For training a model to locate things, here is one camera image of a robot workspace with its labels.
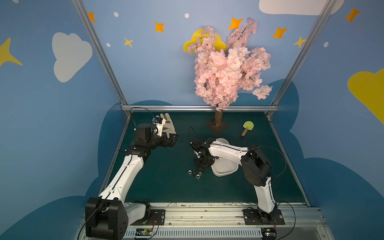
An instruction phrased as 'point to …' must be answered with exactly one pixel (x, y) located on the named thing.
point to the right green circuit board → (268, 233)
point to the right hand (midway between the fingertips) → (203, 166)
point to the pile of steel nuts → (196, 172)
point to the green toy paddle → (247, 125)
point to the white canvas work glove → (169, 127)
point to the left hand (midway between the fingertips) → (171, 132)
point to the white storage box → (221, 167)
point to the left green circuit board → (143, 232)
